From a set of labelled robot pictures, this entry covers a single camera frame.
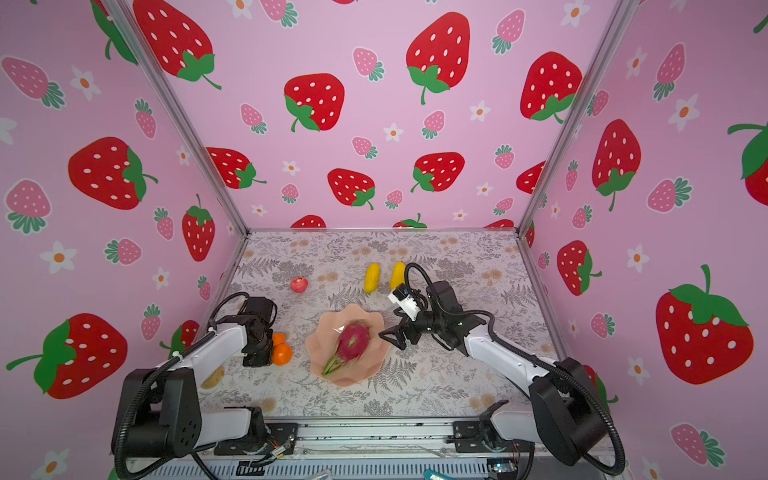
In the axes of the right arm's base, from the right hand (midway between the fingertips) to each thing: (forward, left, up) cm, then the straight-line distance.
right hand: (389, 321), depth 80 cm
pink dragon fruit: (-4, +10, -5) cm, 12 cm away
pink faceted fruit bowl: (-4, +20, -11) cm, 23 cm away
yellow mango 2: (+24, 0, -10) cm, 26 cm away
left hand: (-6, +36, -12) cm, 38 cm away
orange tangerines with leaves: (-9, +30, -8) cm, 33 cm away
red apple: (+15, +34, -9) cm, 38 cm away
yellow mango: (+20, +9, -9) cm, 24 cm away
